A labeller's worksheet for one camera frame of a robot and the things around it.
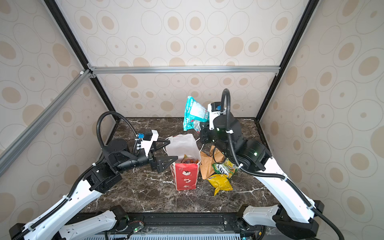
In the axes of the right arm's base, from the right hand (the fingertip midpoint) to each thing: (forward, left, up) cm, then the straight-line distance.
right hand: (202, 124), depth 59 cm
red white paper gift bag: (-9, +8, -22) cm, 25 cm away
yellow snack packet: (-9, -11, -37) cm, 39 cm away
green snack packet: (+1, -15, -39) cm, 42 cm away
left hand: (-10, +10, -4) cm, 15 cm away
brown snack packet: (+2, -4, -34) cm, 34 cm away
